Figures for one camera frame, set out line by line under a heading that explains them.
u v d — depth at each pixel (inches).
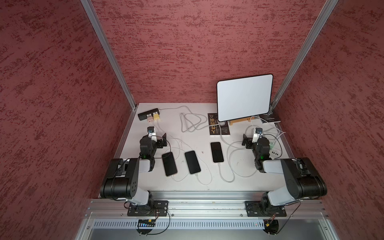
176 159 36.2
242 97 39.6
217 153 37.2
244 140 33.5
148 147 28.0
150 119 43.3
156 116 44.4
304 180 17.7
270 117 44.7
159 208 28.7
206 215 52.8
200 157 36.5
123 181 17.5
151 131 31.1
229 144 38.4
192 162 35.4
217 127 41.9
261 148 28.1
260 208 28.5
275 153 36.2
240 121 41.9
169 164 34.9
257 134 31.3
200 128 42.0
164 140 36.1
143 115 43.3
